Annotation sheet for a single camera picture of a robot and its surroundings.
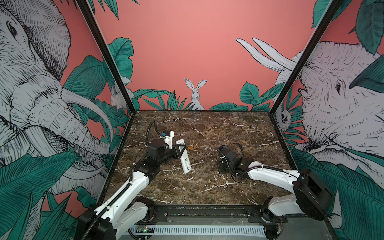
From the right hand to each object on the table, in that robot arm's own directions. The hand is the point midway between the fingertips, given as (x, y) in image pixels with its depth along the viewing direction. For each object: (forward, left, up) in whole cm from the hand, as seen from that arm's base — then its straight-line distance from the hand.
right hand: (217, 163), depth 86 cm
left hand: (+3, +18, +16) cm, 24 cm away
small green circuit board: (-32, +37, -5) cm, 48 cm away
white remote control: (-2, +18, +11) cm, 21 cm away
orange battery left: (+13, +17, -5) cm, 21 cm away
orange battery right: (+16, +13, -5) cm, 21 cm away
